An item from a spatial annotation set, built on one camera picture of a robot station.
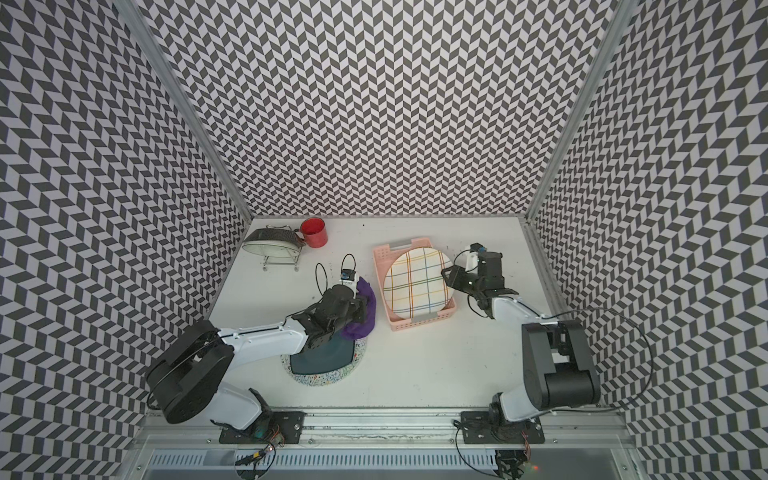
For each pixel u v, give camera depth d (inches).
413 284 35.6
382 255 40.2
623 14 26.0
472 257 32.6
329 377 31.7
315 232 41.4
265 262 40.7
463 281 31.6
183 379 17.0
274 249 39.9
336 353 30.8
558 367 17.5
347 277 30.9
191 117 35.1
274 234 37.8
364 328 33.5
